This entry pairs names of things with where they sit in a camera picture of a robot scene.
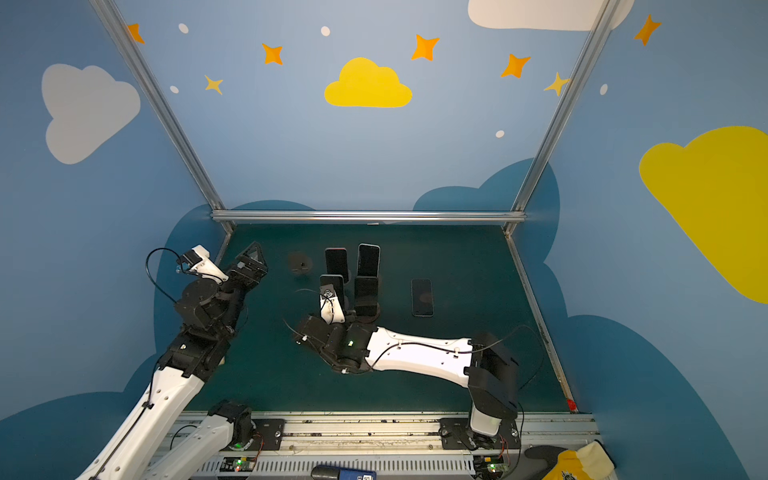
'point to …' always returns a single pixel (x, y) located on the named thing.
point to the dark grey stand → (299, 264)
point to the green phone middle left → (337, 281)
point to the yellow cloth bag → (590, 462)
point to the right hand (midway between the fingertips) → (330, 316)
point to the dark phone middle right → (366, 299)
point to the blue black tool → (333, 472)
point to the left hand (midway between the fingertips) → (253, 252)
